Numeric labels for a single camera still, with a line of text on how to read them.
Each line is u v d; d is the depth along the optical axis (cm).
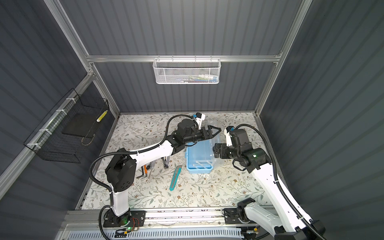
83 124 75
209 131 70
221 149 64
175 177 87
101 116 81
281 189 41
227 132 66
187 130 64
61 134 71
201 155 97
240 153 52
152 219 75
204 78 91
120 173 50
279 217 38
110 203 57
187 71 124
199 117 75
